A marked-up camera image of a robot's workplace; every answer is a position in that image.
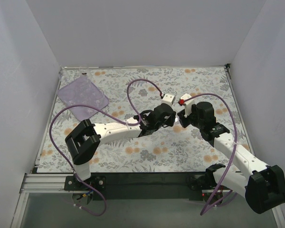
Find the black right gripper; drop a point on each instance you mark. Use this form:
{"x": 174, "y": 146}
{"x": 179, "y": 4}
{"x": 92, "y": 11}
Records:
{"x": 183, "y": 116}

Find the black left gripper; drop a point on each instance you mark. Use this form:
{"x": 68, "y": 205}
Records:
{"x": 169, "y": 119}

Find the clear faceted tumbler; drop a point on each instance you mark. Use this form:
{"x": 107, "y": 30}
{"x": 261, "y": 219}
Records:
{"x": 98, "y": 98}

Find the clear ribbed tumbler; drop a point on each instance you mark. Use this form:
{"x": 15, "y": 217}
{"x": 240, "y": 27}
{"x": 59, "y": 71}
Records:
{"x": 83, "y": 84}

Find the labelled champagne flute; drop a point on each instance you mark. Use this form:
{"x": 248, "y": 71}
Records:
{"x": 84, "y": 74}

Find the small shot glass front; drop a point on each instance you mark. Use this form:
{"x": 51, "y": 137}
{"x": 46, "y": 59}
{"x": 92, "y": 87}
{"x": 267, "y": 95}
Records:
{"x": 89, "y": 111}

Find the small shot glass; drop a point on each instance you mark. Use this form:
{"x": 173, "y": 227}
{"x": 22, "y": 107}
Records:
{"x": 81, "y": 96}
{"x": 89, "y": 111}

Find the clear wine goblet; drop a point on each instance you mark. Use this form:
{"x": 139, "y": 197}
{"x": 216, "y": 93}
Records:
{"x": 70, "y": 97}

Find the tall plain flute glass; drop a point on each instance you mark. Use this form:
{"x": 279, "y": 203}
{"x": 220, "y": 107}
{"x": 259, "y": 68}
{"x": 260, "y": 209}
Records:
{"x": 64, "y": 76}

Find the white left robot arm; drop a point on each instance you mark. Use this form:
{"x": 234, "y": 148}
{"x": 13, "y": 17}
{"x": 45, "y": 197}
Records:
{"x": 84, "y": 140}

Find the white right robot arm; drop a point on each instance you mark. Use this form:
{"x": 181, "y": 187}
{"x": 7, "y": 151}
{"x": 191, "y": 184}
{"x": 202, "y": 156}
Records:
{"x": 262, "y": 185}

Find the lilac plastic tray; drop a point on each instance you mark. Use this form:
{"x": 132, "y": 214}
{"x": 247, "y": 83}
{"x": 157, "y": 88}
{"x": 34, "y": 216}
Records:
{"x": 89, "y": 95}

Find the floral tablecloth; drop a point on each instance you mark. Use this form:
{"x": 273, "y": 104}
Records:
{"x": 168, "y": 149}

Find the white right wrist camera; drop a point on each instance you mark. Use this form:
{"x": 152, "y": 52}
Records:
{"x": 186, "y": 101}

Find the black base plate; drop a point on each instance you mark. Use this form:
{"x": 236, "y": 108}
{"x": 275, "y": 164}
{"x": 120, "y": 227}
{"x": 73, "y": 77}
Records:
{"x": 151, "y": 185}

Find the aluminium frame rail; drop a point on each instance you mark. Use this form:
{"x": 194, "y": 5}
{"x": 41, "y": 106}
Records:
{"x": 36, "y": 183}

